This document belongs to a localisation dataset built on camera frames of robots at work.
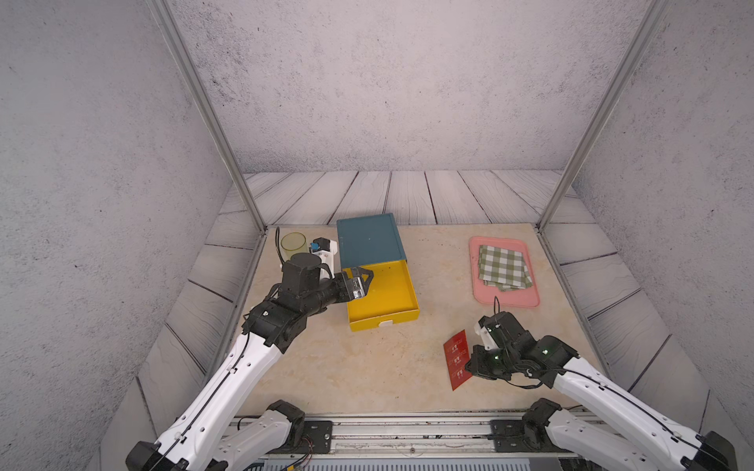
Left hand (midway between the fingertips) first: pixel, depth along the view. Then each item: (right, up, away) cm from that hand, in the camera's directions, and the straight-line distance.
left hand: (365, 276), depth 70 cm
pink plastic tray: (+53, -10, +30) cm, 62 cm away
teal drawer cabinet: (0, +9, +18) cm, 20 cm away
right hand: (+26, -24, +5) cm, 35 cm away
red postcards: (+25, -23, +12) cm, 35 cm away
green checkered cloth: (+47, 0, +36) cm, 59 cm away
